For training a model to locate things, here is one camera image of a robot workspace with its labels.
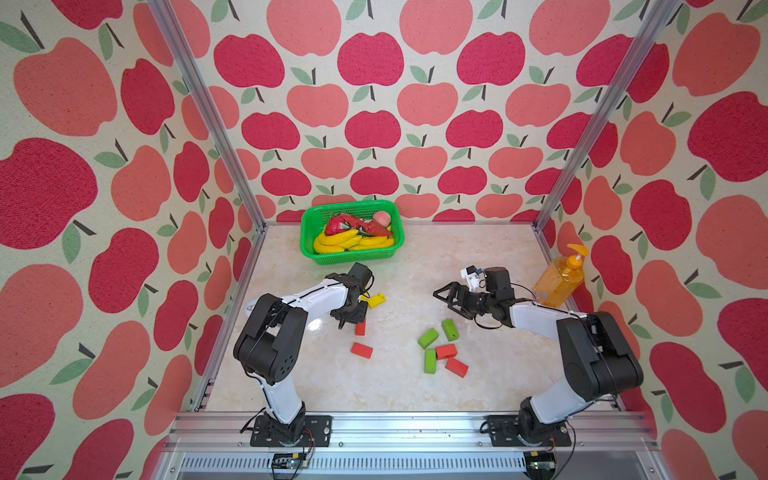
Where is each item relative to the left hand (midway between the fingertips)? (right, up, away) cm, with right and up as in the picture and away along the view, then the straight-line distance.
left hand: (356, 321), depth 93 cm
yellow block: (+6, +5, +5) cm, 9 cm away
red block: (+1, -2, -2) cm, 3 cm away
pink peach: (+8, +35, +21) cm, 42 cm away
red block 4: (+30, -11, -9) cm, 33 cm away
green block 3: (+22, -10, -8) cm, 26 cm away
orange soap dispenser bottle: (+60, +14, -9) cm, 62 cm away
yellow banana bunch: (-4, +26, +11) cm, 29 cm away
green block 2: (+29, -2, -2) cm, 30 cm away
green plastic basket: (-19, +32, +21) cm, 42 cm away
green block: (+22, -4, -4) cm, 23 cm away
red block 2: (+2, -8, -4) cm, 9 cm away
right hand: (+27, +6, -2) cm, 28 cm away
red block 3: (+27, -7, -7) cm, 29 cm away
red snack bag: (-6, +33, +15) cm, 36 cm away
